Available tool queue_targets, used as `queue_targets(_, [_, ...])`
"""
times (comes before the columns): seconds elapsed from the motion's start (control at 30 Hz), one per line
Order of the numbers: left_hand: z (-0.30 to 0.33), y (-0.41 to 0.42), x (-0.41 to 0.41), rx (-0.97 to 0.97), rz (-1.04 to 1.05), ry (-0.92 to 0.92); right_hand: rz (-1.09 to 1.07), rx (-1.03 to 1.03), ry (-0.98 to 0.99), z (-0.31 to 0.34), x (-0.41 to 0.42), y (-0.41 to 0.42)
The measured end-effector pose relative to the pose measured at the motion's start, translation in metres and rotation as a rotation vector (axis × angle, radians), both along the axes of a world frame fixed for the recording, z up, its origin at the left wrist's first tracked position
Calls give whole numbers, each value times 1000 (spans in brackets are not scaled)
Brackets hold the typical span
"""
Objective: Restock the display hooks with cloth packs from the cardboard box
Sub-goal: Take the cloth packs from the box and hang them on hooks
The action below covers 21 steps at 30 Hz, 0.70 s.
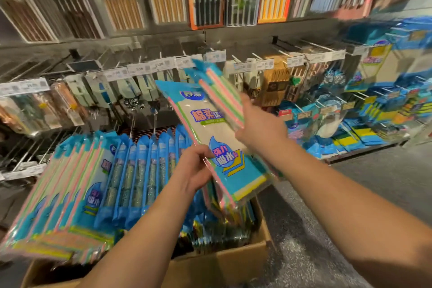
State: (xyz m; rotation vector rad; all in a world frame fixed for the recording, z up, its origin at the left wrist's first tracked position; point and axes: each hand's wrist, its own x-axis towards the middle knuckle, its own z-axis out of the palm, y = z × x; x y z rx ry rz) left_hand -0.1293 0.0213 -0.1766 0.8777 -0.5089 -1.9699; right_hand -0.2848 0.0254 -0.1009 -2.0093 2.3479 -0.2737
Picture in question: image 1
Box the row of white price tags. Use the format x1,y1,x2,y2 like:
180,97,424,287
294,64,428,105
0,45,369,98

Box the striped sponge packets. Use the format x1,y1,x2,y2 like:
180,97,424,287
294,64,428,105
358,82,432,140

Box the person's left hand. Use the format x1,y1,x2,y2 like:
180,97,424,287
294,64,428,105
169,144,214,195

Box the colourful sponge packets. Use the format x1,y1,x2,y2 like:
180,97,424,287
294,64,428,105
0,132,126,265

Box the brown cardboard box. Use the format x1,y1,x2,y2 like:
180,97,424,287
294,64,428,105
20,197,274,288

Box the person's right hand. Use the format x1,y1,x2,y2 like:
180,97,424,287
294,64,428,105
235,92,291,161

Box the person's right forearm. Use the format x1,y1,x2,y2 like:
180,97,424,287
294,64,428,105
270,141,432,288

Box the grey chopstick display rack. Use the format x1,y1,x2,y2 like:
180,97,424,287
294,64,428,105
0,0,432,184

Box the yellow green sponge packets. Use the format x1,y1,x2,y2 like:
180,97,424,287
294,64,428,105
334,121,382,152

